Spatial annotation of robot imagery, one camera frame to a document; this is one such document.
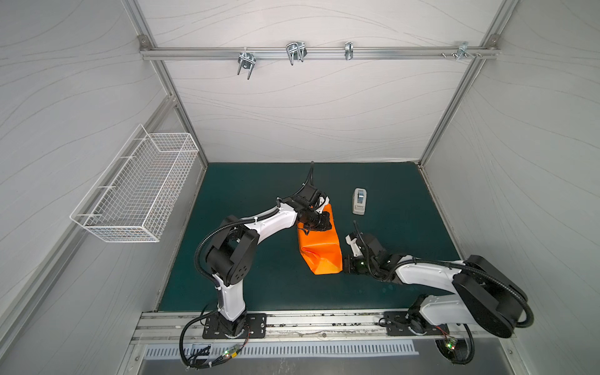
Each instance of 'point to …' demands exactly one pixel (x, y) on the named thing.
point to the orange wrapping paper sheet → (321, 249)
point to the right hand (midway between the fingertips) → (338, 263)
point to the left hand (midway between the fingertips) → (329, 228)
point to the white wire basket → (126, 200)
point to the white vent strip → (301, 349)
